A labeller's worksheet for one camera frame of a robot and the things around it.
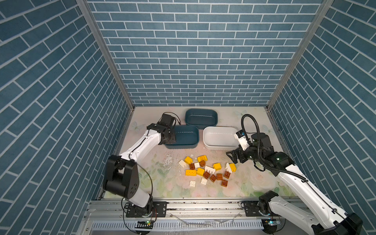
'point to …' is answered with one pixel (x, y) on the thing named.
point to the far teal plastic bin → (201, 117)
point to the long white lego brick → (209, 169)
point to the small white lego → (197, 165)
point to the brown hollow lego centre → (206, 175)
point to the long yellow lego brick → (190, 172)
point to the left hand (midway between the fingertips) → (171, 138)
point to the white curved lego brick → (228, 168)
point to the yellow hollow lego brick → (203, 157)
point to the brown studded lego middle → (219, 176)
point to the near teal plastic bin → (187, 137)
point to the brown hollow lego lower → (213, 178)
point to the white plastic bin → (220, 138)
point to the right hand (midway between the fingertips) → (232, 147)
